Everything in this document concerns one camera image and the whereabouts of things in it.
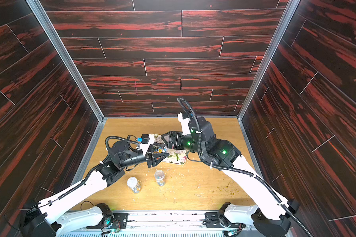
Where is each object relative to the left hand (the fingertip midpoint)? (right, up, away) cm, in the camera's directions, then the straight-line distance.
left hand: (166, 150), depth 64 cm
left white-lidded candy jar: (-18, -18, +11) cm, 28 cm away
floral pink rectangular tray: (+5, -8, +32) cm, 33 cm away
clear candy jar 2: (-3, +1, -1) cm, 3 cm away
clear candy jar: (-6, -18, +23) cm, 30 cm away
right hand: (+2, +7, -2) cm, 8 cm away
